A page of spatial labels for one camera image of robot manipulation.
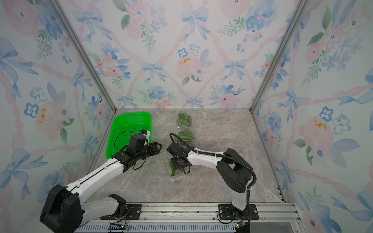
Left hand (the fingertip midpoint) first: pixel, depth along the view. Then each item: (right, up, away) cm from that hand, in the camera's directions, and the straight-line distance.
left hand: (160, 145), depth 84 cm
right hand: (+9, -12, +5) cm, 16 cm away
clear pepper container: (+13, +15, +26) cm, 32 cm away
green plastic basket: (-32, +10, +24) cm, 41 cm away
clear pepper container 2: (+10, -17, +4) cm, 20 cm away
